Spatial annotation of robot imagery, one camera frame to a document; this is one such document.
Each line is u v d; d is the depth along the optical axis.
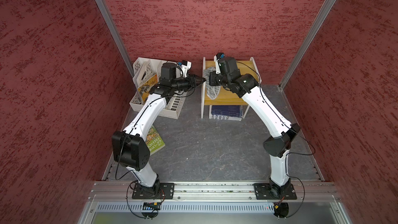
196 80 0.72
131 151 0.44
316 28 0.87
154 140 0.88
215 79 0.68
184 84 0.67
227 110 0.97
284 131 0.48
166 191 0.74
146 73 0.95
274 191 0.65
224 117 0.99
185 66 0.71
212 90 0.73
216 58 0.67
